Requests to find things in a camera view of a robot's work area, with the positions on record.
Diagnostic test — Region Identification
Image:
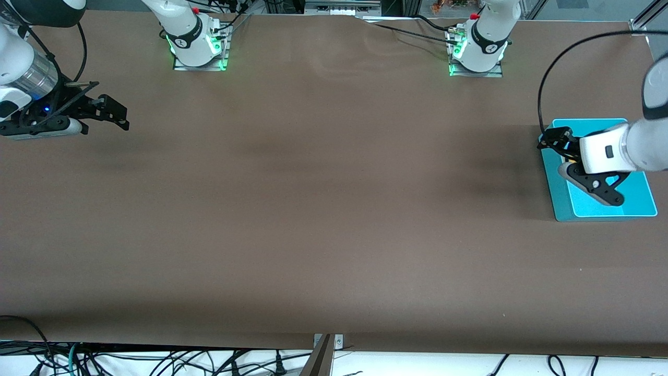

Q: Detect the grey background device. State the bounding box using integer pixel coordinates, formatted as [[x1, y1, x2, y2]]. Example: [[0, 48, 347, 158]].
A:
[[304, 0, 383, 17]]

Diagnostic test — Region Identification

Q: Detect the short black table cable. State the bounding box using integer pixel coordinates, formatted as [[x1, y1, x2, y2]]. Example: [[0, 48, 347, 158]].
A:
[[415, 15, 457, 33]]

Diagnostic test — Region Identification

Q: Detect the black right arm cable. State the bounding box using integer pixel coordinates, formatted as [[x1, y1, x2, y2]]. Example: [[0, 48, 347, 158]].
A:
[[67, 21, 88, 83]]

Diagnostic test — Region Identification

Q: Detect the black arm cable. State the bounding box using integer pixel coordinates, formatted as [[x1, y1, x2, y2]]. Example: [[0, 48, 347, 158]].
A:
[[537, 29, 649, 135], [67, 21, 88, 83]]

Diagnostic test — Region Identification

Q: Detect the teal plastic tray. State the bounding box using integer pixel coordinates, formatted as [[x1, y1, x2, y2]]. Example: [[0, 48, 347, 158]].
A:
[[539, 118, 658, 222]]

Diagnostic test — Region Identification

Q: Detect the dark slanted bar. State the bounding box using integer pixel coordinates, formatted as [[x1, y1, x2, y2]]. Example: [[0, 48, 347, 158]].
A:
[[300, 334, 335, 376]]

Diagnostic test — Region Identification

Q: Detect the long black table cable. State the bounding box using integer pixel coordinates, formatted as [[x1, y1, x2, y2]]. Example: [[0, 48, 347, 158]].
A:
[[360, 20, 461, 48]]

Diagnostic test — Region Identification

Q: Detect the thick black looped cable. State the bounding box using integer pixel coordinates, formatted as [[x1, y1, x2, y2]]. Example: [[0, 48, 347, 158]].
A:
[[0, 315, 55, 376]]

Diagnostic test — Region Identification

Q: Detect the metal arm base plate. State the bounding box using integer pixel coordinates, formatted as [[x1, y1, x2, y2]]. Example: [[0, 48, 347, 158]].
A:
[[448, 29, 505, 78], [172, 26, 231, 72]]

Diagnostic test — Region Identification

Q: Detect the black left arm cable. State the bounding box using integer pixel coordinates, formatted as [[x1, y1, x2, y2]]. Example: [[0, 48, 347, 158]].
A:
[[537, 29, 649, 135]]

